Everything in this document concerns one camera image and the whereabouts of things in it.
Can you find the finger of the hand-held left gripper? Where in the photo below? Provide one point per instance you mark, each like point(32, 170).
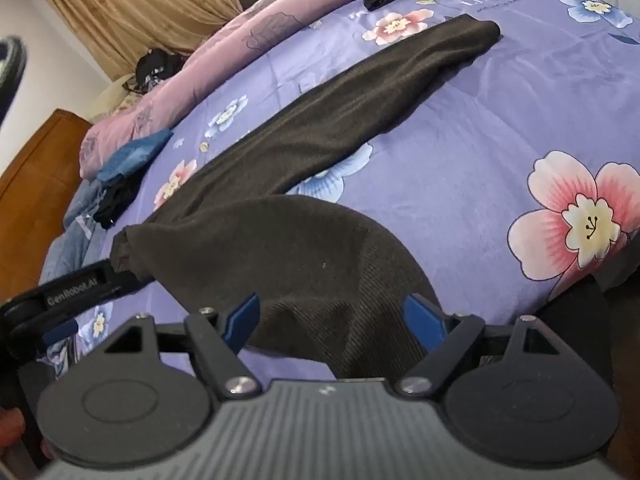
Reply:
point(75, 287)

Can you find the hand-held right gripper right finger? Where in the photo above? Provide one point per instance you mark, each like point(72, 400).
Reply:
point(424, 320)

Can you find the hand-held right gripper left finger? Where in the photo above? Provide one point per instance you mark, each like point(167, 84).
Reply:
point(244, 319)

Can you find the dark brown pants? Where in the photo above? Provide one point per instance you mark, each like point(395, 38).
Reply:
point(300, 125)

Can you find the person's left hand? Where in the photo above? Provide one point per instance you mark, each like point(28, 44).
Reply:
point(10, 427)

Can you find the light blue denim cloth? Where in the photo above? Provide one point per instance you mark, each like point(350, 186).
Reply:
point(70, 240)

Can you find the wooden headboard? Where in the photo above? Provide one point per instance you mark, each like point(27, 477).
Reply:
point(40, 175)

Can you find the blue folded cloth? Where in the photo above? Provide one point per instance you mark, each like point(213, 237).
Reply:
point(132, 152)

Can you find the cream cloth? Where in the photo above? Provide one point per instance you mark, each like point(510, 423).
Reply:
point(117, 97)

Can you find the purple floral bed sheet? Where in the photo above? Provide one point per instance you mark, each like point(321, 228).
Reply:
point(475, 125)

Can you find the dark curved object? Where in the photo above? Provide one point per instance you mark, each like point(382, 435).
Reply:
point(12, 75)

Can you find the black bag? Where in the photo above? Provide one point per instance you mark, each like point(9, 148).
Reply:
point(157, 67)

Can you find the pink quilt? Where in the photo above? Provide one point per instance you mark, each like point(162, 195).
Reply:
point(225, 55)

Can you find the tan curtain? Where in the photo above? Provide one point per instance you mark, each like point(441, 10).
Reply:
point(135, 10)

